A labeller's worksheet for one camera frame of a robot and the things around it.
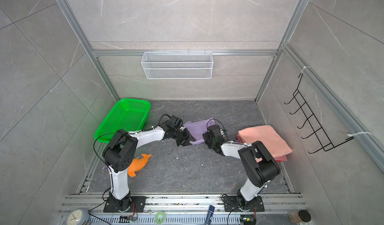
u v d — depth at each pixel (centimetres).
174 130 79
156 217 70
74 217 66
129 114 111
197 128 98
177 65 101
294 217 66
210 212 70
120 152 51
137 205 73
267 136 90
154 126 104
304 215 63
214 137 73
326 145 58
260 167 46
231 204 73
